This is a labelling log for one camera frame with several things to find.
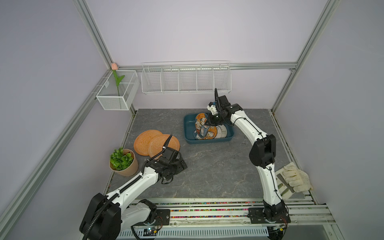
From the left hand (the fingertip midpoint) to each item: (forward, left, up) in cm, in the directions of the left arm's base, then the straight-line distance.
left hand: (181, 169), depth 83 cm
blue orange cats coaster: (+27, -21, -5) cm, 35 cm away
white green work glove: (-11, -65, -4) cm, 66 cm away
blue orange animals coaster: (+25, -13, +4) cm, 28 cm away
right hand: (+26, -15, +9) cm, 32 cm away
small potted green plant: (+3, +30, +7) cm, 31 cm away
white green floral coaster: (+28, -28, -4) cm, 40 cm away
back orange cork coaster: (+27, +28, -7) cm, 40 cm away
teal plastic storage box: (+36, -6, -6) cm, 37 cm away
